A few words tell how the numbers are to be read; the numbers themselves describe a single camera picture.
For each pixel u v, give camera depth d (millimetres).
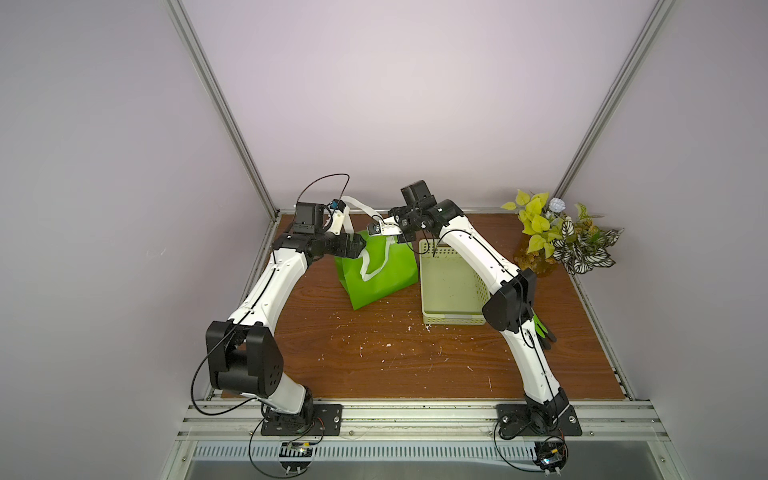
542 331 868
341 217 758
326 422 729
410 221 743
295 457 720
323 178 653
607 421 744
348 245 745
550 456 697
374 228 741
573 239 795
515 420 726
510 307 586
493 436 710
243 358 434
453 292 961
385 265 865
